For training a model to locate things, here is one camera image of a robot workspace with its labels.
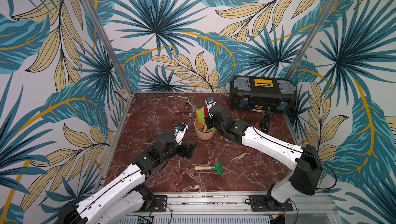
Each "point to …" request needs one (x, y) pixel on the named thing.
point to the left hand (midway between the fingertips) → (188, 141)
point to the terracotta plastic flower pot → (203, 136)
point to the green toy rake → (218, 168)
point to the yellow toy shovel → (198, 114)
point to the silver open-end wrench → (187, 100)
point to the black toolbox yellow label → (254, 93)
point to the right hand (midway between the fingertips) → (199, 119)
